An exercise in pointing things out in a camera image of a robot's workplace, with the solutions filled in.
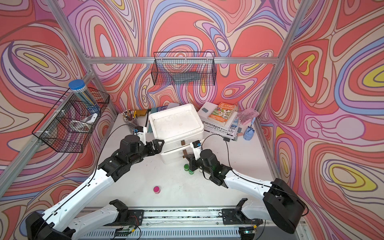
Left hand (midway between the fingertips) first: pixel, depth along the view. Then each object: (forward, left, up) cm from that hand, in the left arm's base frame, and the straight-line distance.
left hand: (160, 142), depth 75 cm
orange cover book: (+33, -37, -11) cm, 50 cm away
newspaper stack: (+20, -44, -19) cm, 51 cm away
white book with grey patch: (+40, -28, -14) cm, 51 cm away
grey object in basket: (+49, -10, +7) cm, 51 cm away
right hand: (-4, -13, -12) cm, 18 cm away
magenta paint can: (-17, +3, -22) cm, 27 cm away
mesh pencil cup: (+26, +27, -9) cm, 39 cm away
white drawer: (+1, -7, -14) cm, 16 cm away
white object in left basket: (+4, +36, +9) cm, 37 cm away
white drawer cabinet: (+11, -8, -1) cm, 13 cm away
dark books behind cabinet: (+45, +16, -19) cm, 51 cm away
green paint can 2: (-6, -15, -22) cm, 27 cm away
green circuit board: (-35, +18, -26) cm, 47 cm away
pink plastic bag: (+41, -60, -21) cm, 76 cm away
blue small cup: (+18, -54, -16) cm, 59 cm away
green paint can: (-4, -13, -21) cm, 25 cm away
